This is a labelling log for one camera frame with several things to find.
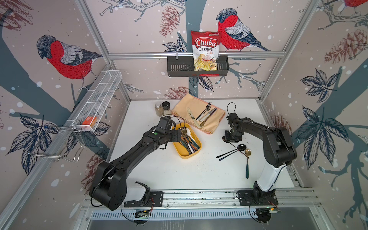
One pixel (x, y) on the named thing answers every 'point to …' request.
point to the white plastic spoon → (188, 132)
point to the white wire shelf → (95, 106)
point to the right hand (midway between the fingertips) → (228, 139)
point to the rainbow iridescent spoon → (193, 144)
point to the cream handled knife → (193, 118)
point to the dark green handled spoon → (247, 169)
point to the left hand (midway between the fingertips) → (177, 132)
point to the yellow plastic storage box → (179, 150)
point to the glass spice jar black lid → (166, 105)
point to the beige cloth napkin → (198, 114)
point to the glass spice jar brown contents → (159, 109)
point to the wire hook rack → (62, 142)
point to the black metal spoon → (240, 147)
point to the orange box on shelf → (89, 120)
